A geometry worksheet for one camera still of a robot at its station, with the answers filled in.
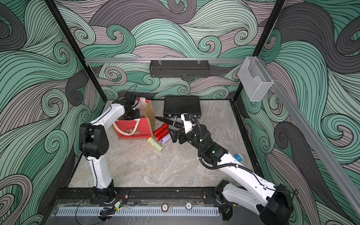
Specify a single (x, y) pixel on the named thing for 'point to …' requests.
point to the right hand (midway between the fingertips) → (174, 127)
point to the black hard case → (175, 106)
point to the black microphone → (174, 123)
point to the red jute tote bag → (142, 128)
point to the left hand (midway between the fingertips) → (135, 115)
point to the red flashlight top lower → (160, 136)
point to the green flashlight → (156, 145)
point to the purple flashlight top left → (165, 138)
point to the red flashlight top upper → (163, 130)
